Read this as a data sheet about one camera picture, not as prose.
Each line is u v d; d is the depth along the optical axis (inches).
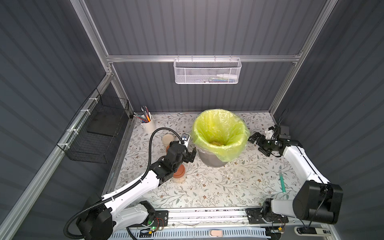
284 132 25.8
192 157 28.4
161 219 28.4
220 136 36.4
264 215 26.8
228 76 33.8
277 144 24.3
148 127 40.1
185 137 26.3
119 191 17.7
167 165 23.4
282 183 33.1
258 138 30.3
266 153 30.9
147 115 41.2
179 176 30.5
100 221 15.3
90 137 28.3
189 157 27.8
